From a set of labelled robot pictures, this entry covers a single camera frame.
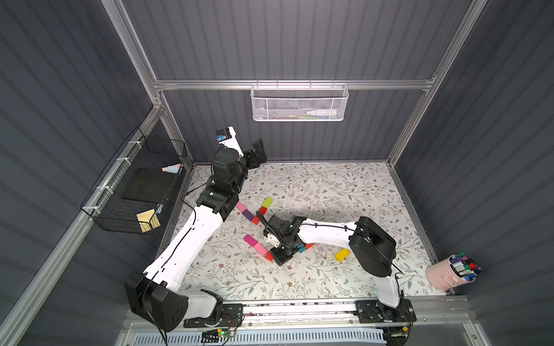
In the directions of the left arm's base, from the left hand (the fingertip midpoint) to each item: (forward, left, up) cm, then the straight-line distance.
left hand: (252, 143), depth 68 cm
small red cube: (-6, +2, -39) cm, 39 cm away
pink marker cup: (-31, -67, -31) cm, 80 cm away
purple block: (-3, +6, -39) cm, 40 cm away
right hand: (-24, -7, -41) cm, 49 cm away
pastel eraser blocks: (+4, +32, -16) cm, 36 cm away
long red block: (+2, 0, -43) cm, 43 cm away
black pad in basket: (-5, +38, -14) cm, 41 cm away
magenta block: (-14, +4, -42) cm, 44 cm away
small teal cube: (-17, -18, -43) cm, 49 cm away
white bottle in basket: (+29, -27, -7) cm, 40 cm away
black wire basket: (-17, +43, -14) cm, 49 cm away
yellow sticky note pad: (-23, +28, -9) cm, 37 cm away
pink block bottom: (-18, -1, -41) cm, 45 cm away
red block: (-17, -20, -41) cm, 49 cm away
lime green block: (+7, -3, -43) cm, 43 cm away
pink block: (+4, +10, -42) cm, 43 cm away
